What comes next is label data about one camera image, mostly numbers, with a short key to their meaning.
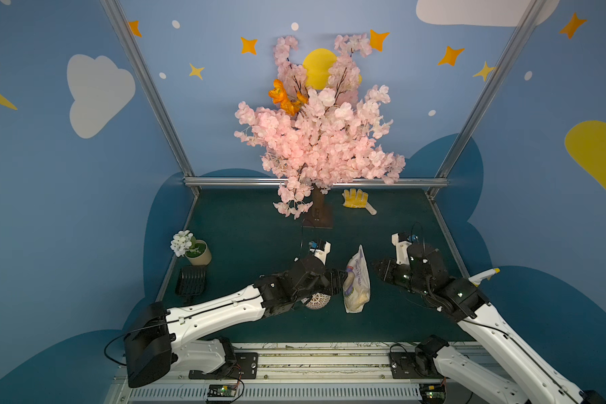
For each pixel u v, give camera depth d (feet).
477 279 2.51
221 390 2.35
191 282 2.99
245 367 2.42
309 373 2.41
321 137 2.30
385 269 2.06
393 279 2.09
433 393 2.37
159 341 1.31
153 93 2.83
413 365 2.40
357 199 3.89
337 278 2.13
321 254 2.19
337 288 2.12
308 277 1.77
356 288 2.53
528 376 1.34
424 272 1.79
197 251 3.04
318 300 2.83
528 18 2.32
